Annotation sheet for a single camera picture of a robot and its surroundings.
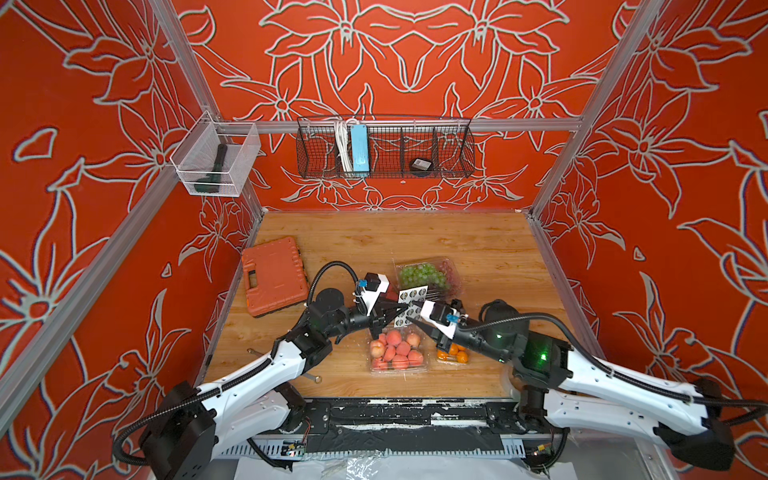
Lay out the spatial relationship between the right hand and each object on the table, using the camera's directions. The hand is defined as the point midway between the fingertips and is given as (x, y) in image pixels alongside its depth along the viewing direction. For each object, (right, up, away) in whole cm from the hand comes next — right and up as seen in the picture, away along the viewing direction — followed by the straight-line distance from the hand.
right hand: (412, 301), depth 61 cm
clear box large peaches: (-1, -18, +20) cm, 27 cm away
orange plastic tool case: (-41, +1, +38) cm, 55 cm away
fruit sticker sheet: (+1, 0, +6) cm, 6 cm away
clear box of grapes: (+12, +2, +32) cm, 34 cm away
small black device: (+6, +38, +34) cm, 51 cm away
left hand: (-1, -3, +7) cm, 8 cm away
